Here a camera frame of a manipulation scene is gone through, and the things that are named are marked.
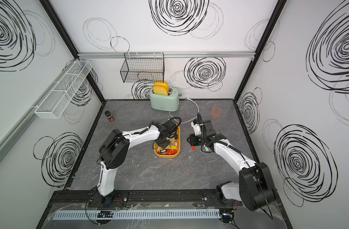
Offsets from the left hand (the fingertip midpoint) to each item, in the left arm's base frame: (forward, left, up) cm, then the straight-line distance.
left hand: (162, 142), depth 94 cm
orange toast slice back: (+37, +3, +21) cm, 42 cm away
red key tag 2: (-6, -6, -1) cm, 9 cm away
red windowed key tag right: (0, -9, 0) cm, 9 cm away
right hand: (-2, -17, +9) cm, 20 cm away
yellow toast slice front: (+31, +2, +20) cm, 37 cm away
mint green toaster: (+31, -4, +7) cm, 32 cm away
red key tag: (-3, -21, -1) cm, 21 cm away
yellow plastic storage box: (-7, 0, 0) cm, 7 cm away
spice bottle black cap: (+17, +39, +7) cm, 43 cm away
